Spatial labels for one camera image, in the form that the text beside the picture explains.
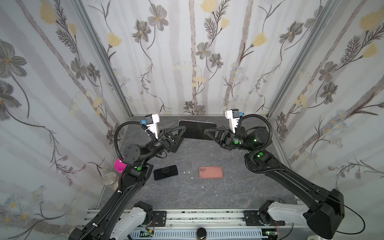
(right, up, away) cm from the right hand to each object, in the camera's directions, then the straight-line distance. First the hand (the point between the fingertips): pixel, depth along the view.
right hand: (207, 133), depth 52 cm
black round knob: (-1, -43, +11) cm, 45 cm away
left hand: (-9, +2, +1) cm, 9 cm away
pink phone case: (+5, -26, +39) cm, 47 cm away
